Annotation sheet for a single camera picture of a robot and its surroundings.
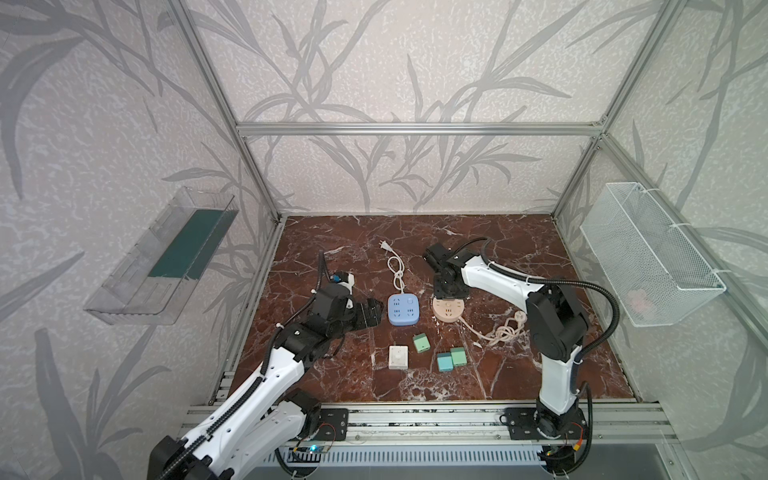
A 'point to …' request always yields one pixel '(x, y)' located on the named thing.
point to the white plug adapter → (398, 357)
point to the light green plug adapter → (422, 343)
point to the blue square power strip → (403, 309)
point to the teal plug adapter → (445, 361)
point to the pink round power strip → (448, 310)
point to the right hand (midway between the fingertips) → (445, 288)
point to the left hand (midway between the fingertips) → (375, 299)
